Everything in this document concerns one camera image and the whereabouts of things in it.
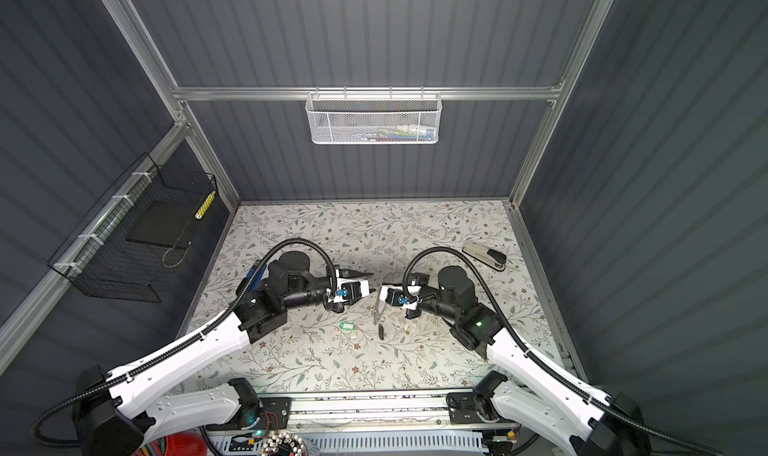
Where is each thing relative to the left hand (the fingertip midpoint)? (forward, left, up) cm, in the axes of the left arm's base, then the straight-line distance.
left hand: (371, 273), depth 68 cm
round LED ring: (-30, +17, -10) cm, 36 cm away
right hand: (0, -5, -4) cm, 6 cm away
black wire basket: (+4, +59, +5) cm, 60 cm away
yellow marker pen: (+24, +45, +1) cm, 51 cm away
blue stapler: (+15, +37, -23) cm, 47 cm away
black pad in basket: (+16, +51, +3) cm, 54 cm away
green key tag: (-1, +8, -28) cm, 29 cm away
